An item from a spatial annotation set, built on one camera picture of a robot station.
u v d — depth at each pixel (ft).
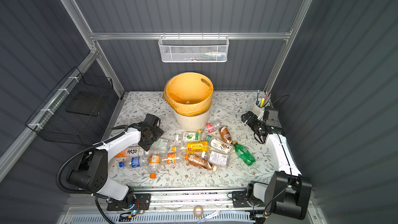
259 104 3.35
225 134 2.99
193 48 4.06
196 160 2.65
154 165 2.68
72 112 2.42
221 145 2.79
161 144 2.92
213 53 2.99
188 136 3.01
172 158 2.70
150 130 2.30
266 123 2.10
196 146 2.84
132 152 2.78
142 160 2.82
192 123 2.93
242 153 2.83
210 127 3.09
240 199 2.42
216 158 2.77
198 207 2.37
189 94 3.08
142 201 2.40
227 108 3.67
